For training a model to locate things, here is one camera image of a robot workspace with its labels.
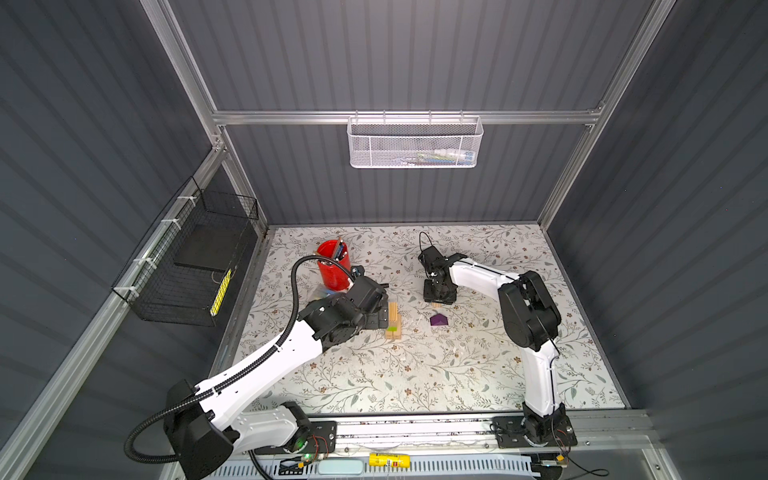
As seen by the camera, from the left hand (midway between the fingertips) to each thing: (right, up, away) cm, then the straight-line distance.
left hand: (370, 309), depth 77 cm
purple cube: (+20, -7, +17) cm, 27 cm away
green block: (+6, -8, +12) cm, 16 cm away
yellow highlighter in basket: (-34, +5, -8) cm, 36 cm away
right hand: (+20, -2, +23) cm, 31 cm away
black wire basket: (-46, +10, -4) cm, 47 cm away
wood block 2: (+6, -10, +12) cm, 17 cm away
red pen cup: (-13, +7, +17) cm, 23 cm away
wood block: (+6, -3, +8) cm, 10 cm away
